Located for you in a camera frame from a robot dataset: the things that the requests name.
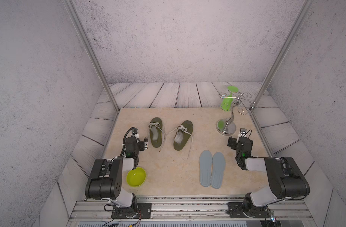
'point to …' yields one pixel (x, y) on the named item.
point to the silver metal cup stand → (227, 126)
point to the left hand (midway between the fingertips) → (139, 137)
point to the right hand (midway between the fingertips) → (240, 136)
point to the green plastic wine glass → (226, 103)
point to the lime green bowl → (136, 177)
